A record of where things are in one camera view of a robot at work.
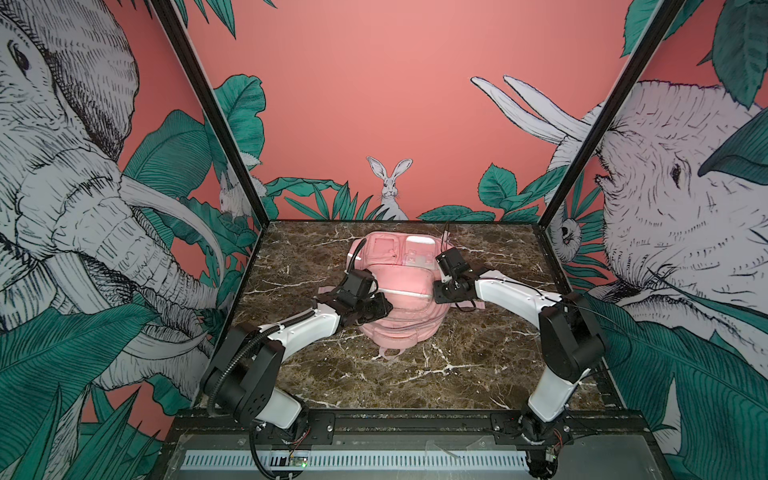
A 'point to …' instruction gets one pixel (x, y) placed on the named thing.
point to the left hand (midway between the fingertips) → (396, 304)
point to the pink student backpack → (404, 267)
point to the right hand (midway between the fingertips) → (435, 290)
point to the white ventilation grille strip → (212, 460)
